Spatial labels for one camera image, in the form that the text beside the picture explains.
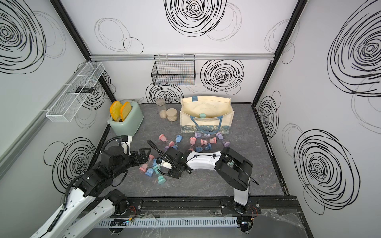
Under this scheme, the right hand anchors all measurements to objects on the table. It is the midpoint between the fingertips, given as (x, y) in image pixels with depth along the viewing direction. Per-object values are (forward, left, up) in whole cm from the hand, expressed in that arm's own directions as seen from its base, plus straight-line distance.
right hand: (172, 168), depth 86 cm
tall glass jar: (+39, +11, +13) cm, 43 cm away
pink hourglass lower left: (-1, +16, +3) cm, 16 cm away
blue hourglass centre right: (+12, -16, +1) cm, 20 cm away
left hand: (+1, +12, +19) cm, 22 cm away
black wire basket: (+78, +6, +16) cm, 80 cm away
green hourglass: (+33, -18, +9) cm, 39 cm away
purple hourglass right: (+22, -29, +2) cm, 37 cm away
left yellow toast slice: (+27, +35, +22) cm, 49 cm away
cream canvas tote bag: (+35, -30, +8) cm, 47 cm away
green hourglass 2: (-8, +5, +3) cm, 9 cm away
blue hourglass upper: (+19, -2, +1) cm, 19 cm away
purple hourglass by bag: (+22, -15, +2) cm, 27 cm away
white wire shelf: (+20, +52, +34) cm, 65 cm away
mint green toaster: (+23, +28, +11) cm, 38 cm away
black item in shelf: (+28, +46, +35) cm, 64 cm away
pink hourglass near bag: (+19, -25, +1) cm, 31 cm away
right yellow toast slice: (+27, +30, +20) cm, 45 cm away
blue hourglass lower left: (-3, +12, +2) cm, 13 cm away
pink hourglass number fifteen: (+17, -11, +1) cm, 21 cm away
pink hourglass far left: (+19, +8, +2) cm, 21 cm away
